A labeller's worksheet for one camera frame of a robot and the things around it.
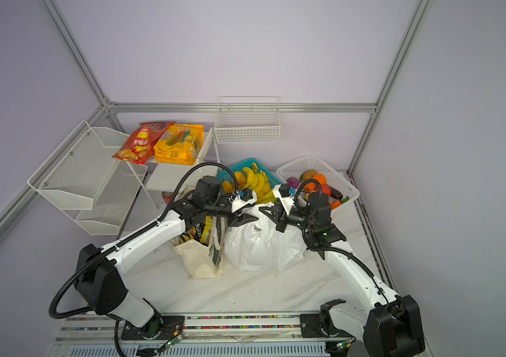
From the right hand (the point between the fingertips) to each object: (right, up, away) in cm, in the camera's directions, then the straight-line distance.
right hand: (261, 208), depth 71 cm
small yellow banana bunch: (-2, +10, +30) cm, 32 cm away
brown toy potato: (+26, +15, +45) cm, 54 cm away
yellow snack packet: (-20, -8, +11) cm, 24 cm away
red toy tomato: (+31, +6, +32) cm, 45 cm away
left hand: (-2, -1, +5) cm, 5 cm away
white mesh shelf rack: (-65, +12, +9) cm, 67 cm away
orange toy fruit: (+30, +12, +38) cm, 50 cm away
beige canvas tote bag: (-22, -20, +9) cm, 31 cm away
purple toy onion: (+17, +11, +40) cm, 44 cm away
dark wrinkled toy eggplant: (+37, +5, +37) cm, 52 cm away
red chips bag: (-44, +22, +9) cm, 50 cm away
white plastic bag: (-1, -13, +3) cm, 13 cm away
